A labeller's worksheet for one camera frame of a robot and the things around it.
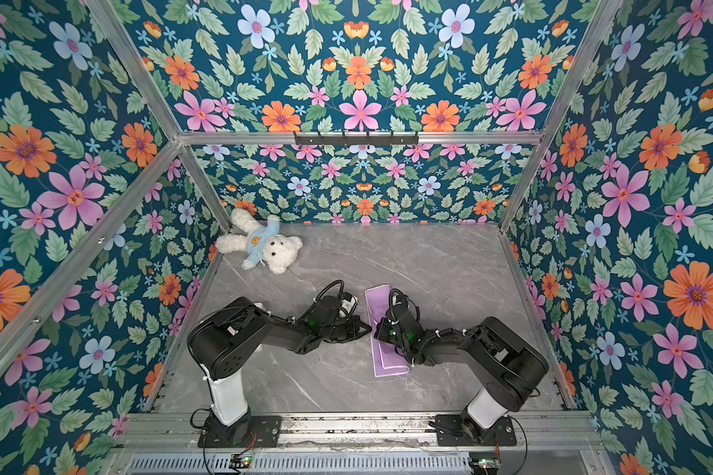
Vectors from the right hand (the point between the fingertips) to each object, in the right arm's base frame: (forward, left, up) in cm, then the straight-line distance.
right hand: (380, 321), depth 91 cm
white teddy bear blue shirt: (+25, +44, +8) cm, 51 cm away
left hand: (-2, +1, 0) cm, 3 cm away
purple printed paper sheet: (-14, -2, +3) cm, 14 cm away
